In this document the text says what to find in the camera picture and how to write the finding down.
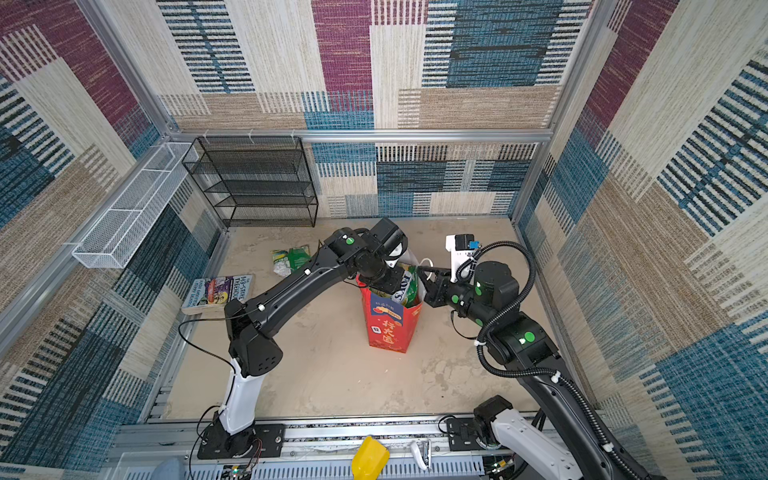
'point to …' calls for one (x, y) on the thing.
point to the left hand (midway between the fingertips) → (400, 283)
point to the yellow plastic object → (370, 459)
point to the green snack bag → (285, 261)
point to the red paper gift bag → (391, 324)
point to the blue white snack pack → (218, 290)
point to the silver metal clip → (423, 447)
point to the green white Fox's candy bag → (408, 293)
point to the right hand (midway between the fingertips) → (417, 276)
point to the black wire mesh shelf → (256, 181)
